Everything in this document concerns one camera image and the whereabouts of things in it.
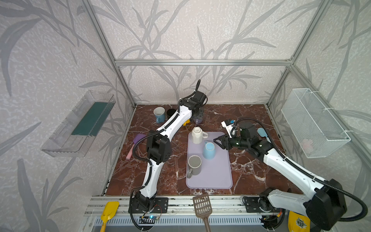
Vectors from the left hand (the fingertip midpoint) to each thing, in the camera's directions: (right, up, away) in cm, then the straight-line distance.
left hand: (199, 110), depth 92 cm
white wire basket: (+50, -8, -28) cm, 58 cm away
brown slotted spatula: (+1, -50, -22) cm, 54 cm away
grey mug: (-3, -30, -15) cm, 34 cm away
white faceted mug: (-1, -16, -1) cm, 16 cm away
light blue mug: (+6, -24, -8) cm, 26 cm away
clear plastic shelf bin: (-57, -11, -28) cm, 64 cm away
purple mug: (0, -8, +15) cm, 17 cm away
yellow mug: (-9, -8, +17) cm, 21 cm away
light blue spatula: (+45, -16, +9) cm, 49 cm away
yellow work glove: (+46, -54, -25) cm, 76 cm away
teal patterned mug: (-29, -1, +11) cm, 31 cm away
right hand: (+9, -14, -15) cm, 22 cm away
